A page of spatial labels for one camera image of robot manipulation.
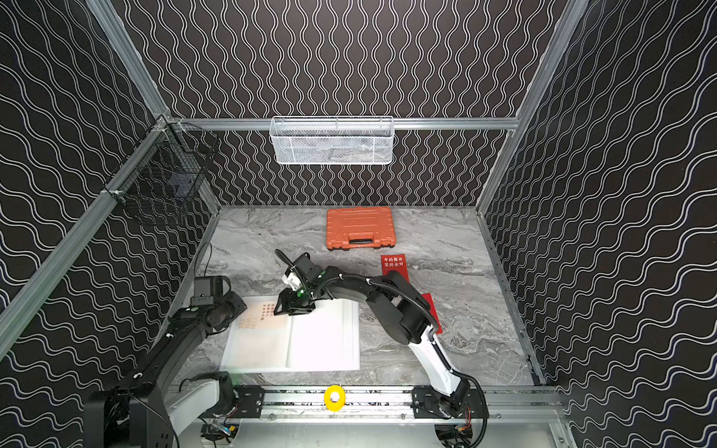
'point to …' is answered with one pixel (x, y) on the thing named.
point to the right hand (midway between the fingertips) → (280, 312)
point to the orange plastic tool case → (359, 227)
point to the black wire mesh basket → (164, 180)
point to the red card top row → (396, 262)
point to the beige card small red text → (260, 315)
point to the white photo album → (328, 338)
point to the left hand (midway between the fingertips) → (245, 300)
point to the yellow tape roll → (334, 406)
